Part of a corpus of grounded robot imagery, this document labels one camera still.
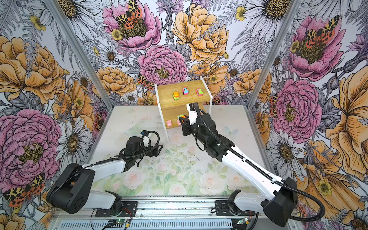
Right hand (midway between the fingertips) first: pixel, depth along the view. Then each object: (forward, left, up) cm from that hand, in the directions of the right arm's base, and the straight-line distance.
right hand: (182, 122), depth 71 cm
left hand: (+1, +17, -26) cm, 31 cm away
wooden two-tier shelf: (+12, +6, -3) cm, 14 cm away
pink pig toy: (+10, +8, -13) cm, 19 cm away
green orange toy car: (+2, 0, +2) cm, 3 cm away
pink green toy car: (+17, -10, +4) cm, 20 cm away
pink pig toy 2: (+10, +2, -14) cm, 17 cm away
